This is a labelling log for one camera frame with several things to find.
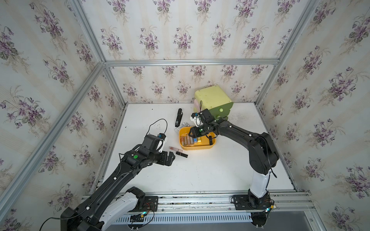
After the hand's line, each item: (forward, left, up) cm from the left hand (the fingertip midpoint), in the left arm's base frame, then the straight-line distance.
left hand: (169, 156), depth 76 cm
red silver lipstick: (+16, -7, -12) cm, 22 cm away
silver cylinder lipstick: (+17, -13, -12) cm, 24 cm away
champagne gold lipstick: (+16, -9, -12) cm, 22 cm away
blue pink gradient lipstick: (+17, -16, -11) cm, 26 cm away
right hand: (+18, -14, -4) cm, 23 cm away
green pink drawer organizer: (+37, -28, +8) cm, 47 cm away
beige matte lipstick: (+17, -11, -12) cm, 23 cm away
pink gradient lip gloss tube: (+11, -3, -14) cm, 18 cm away
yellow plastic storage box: (+13, -21, -10) cm, 27 cm away
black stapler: (+37, -4, -11) cm, 39 cm away
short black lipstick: (+7, -6, -13) cm, 16 cm away
